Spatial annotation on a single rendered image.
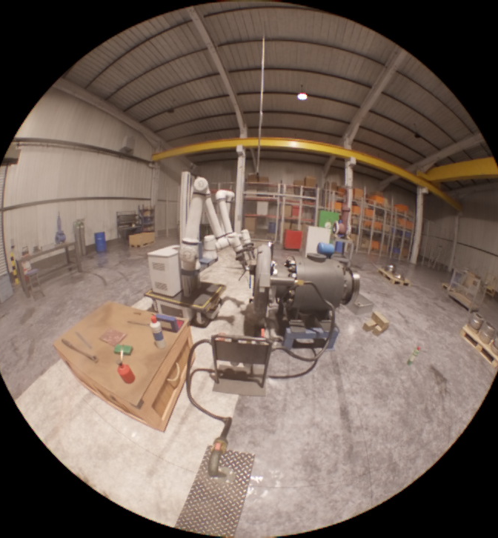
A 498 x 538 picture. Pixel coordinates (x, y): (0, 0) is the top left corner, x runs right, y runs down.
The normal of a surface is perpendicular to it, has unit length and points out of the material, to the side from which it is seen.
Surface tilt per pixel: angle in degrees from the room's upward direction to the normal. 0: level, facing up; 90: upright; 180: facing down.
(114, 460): 0
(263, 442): 0
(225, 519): 0
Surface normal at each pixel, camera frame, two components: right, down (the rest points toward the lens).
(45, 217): 0.98, 0.10
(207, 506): 0.05, -0.95
